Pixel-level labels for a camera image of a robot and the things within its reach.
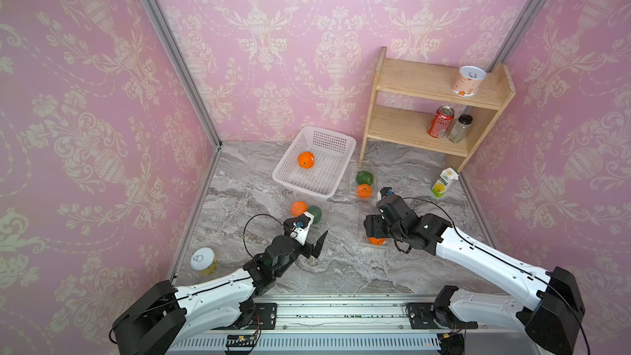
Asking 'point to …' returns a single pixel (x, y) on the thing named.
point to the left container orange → (298, 208)
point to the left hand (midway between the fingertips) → (316, 226)
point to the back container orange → (364, 191)
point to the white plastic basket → (331, 150)
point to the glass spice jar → (461, 128)
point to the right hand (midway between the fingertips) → (374, 222)
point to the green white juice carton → (447, 176)
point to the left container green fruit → (315, 211)
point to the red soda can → (441, 122)
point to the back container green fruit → (365, 177)
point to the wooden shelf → (408, 126)
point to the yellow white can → (204, 260)
